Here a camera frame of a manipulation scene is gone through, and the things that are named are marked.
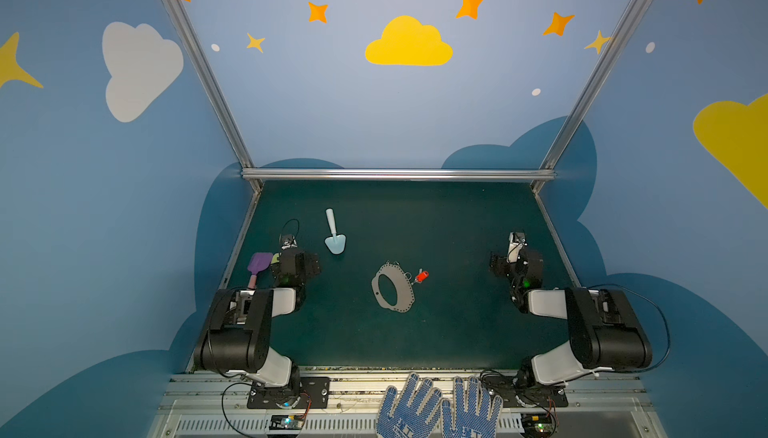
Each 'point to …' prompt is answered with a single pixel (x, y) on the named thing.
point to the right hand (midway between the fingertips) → (509, 249)
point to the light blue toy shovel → (335, 243)
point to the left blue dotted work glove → (415, 412)
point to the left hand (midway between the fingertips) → (302, 257)
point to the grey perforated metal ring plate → (402, 284)
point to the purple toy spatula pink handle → (260, 261)
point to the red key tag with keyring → (421, 276)
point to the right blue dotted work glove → (476, 421)
